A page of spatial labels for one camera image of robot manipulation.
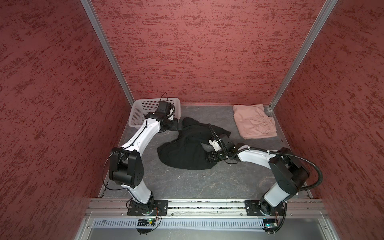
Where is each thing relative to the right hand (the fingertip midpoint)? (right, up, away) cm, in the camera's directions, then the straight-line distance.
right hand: (210, 160), depth 89 cm
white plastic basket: (-52, +34, +24) cm, 66 cm away
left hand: (-22, +20, -1) cm, 30 cm away
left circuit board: (-33, -26, -18) cm, 46 cm away
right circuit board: (+27, -26, -18) cm, 42 cm away
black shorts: (-15, +5, -1) cm, 16 cm away
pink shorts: (+33, +23, +17) cm, 44 cm away
